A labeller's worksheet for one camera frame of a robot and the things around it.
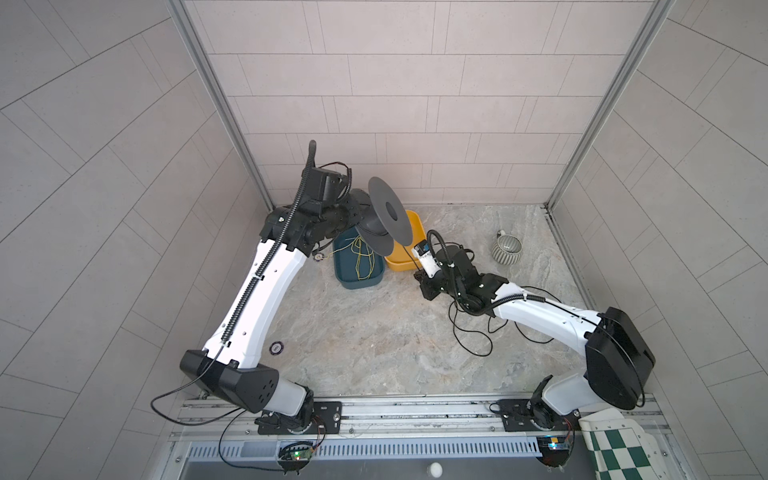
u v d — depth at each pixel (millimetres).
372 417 722
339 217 578
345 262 991
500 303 548
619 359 418
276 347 822
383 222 717
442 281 694
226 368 373
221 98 850
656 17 710
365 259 991
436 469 587
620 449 667
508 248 1020
